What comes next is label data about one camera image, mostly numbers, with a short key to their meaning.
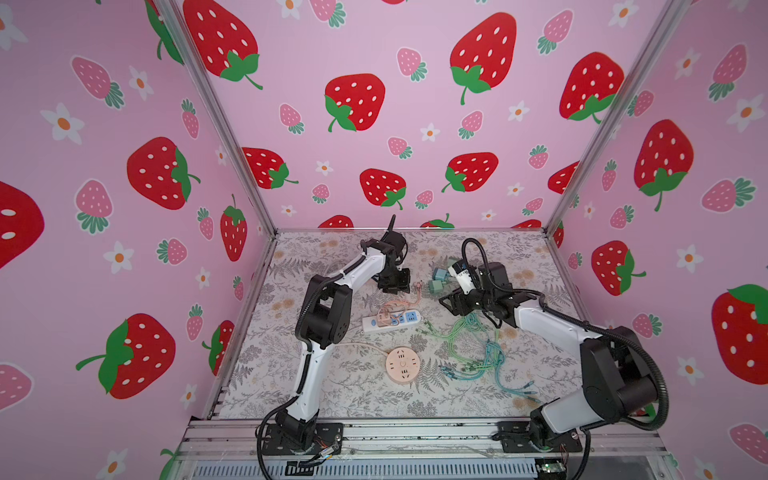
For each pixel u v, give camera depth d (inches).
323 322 23.0
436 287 39.9
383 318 34.7
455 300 31.2
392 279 34.1
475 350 35.4
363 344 35.6
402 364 33.0
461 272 31.4
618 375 17.4
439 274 41.0
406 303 39.5
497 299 27.5
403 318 36.6
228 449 28.4
